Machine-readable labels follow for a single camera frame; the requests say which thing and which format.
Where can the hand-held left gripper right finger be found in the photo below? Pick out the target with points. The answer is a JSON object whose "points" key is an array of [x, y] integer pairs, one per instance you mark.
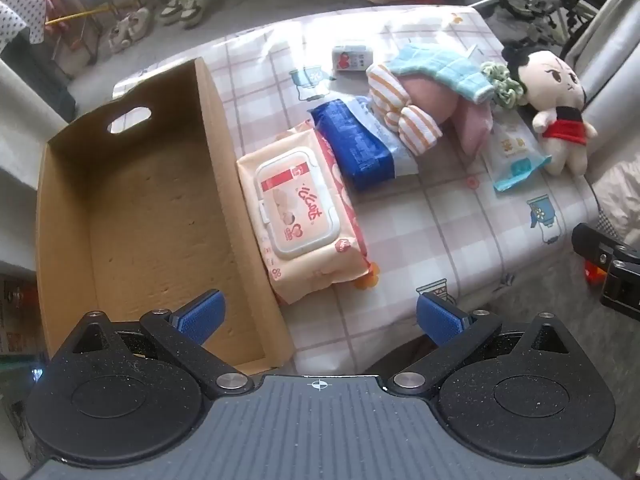
{"points": [[440, 317]]}

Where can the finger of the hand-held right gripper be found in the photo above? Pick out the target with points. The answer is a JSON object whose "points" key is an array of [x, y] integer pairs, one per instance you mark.
{"points": [[595, 242]]}

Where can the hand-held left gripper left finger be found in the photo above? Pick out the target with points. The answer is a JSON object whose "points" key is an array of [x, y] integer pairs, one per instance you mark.
{"points": [[200, 312]]}

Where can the brown cardboard box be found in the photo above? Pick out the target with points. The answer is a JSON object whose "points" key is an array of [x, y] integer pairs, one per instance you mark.
{"points": [[150, 210]]}

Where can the blue wipes pack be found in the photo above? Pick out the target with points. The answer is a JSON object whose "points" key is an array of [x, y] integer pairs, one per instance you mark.
{"points": [[360, 145]]}

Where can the pink cloth pad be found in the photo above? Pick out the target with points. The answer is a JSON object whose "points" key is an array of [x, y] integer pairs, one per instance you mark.
{"points": [[450, 105]]}

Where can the orange striped towel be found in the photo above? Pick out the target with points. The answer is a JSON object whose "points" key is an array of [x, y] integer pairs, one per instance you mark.
{"points": [[400, 120]]}

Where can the light blue towel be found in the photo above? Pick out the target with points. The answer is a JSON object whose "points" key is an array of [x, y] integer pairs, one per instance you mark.
{"points": [[440, 67]]}

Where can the checked tablecloth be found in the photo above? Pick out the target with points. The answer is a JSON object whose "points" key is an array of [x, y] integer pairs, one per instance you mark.
{"points": [[440, 230]]}

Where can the white teal wipes packet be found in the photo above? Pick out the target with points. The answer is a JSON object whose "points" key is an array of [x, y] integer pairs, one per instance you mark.
{"points": [[515, 157]]}

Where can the pink wet wipes pack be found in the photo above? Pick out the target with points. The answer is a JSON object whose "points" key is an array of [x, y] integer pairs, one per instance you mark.
{"points": [[300, 220]]}

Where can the plush doll with red top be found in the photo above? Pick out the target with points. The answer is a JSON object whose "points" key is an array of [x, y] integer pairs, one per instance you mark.
{"points": [[555, 85]]}

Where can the green scrunchie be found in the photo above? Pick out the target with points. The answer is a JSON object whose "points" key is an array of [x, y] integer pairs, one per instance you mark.
{"points": [[500, 85]]}

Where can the small white tissue pack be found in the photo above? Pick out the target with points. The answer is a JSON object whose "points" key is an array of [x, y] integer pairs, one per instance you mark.
{"points": [[352, 58]]}

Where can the black case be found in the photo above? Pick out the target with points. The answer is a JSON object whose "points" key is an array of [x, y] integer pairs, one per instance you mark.
{"points": [[35, 80]]}

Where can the beige sandal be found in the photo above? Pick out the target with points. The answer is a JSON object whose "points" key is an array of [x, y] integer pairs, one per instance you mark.
{"points": [[117, 32]]}

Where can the white chunky shoes pair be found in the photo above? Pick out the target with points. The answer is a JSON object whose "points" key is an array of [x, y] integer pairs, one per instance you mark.
{"points": [[137, 22]]}

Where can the white green sneaker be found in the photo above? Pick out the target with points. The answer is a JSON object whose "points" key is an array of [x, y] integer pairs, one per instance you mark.
{"points": [[175, 2], [195, 7]]}

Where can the yellow stick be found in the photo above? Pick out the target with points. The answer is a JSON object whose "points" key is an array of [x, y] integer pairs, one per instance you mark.
{"points": [[80, 14]]}

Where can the metal drying rack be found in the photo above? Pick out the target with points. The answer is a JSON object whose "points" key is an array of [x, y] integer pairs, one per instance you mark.
{"points": [[75, 5]]}

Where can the star dotted white cloth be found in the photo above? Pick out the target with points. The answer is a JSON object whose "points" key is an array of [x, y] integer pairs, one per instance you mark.
{"points": [[20, 20]]}

